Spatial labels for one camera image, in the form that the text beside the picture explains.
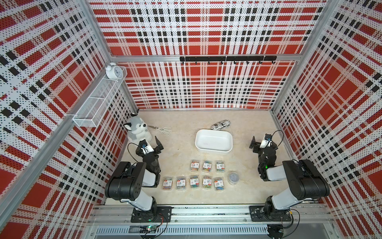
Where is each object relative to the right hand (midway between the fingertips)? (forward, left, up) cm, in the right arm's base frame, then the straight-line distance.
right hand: (263, 137), depth 91 cm
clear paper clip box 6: (-15, +27, -9) cm, 32 cm away
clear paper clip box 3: (-24, +43, -8) cm, 50 cm away
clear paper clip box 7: (-15, +35, -8) cm, 39 cm away
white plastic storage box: (+5, +30, -11) cm, 32 cm away
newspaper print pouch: (+16, +24, -8) cm, 30 cm away
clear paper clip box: (-25, +29, -9) cm, 39 cm away
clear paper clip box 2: (-25, +35, -8) cm, 44 cm away
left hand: (-2, +68, +3) cm, 69 cm away
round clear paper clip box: (-22, +21, -7) cm, 31 cm away
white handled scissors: (+13, +66, -10) cm, 68 cm away
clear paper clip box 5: (-25, +58, -8) cm, 63 cm away
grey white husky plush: (+2, +77, +6) cm, 77 cm away
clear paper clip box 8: (-15, +43, -8) cm, 46 cm away
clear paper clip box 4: (-25, +50, -8) cm, 57 cm away
